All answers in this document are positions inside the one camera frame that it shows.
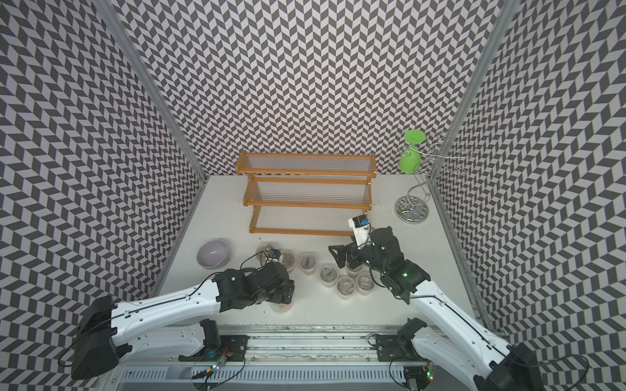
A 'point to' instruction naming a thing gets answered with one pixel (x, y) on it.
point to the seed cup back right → (354, 272)
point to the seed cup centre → (328, 275)
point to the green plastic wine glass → (410, 159)
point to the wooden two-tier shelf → (306, 193)
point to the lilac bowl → (213, 253)
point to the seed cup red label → (308, 262)
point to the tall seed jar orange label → (282, 307)
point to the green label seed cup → (263, 251)
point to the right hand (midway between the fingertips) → (341, 248)
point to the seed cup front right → (364, 283)
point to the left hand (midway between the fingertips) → (279, 289)
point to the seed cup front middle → (346, 286)
